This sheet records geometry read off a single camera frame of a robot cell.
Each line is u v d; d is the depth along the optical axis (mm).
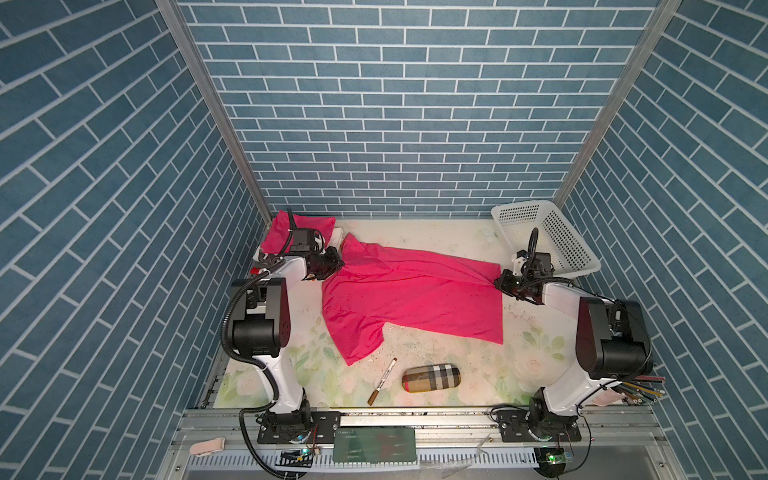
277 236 1014
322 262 861
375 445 698
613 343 477
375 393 788
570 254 1052
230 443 714
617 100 866
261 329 497
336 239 1107
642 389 691
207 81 822
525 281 828
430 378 788
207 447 680
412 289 1024
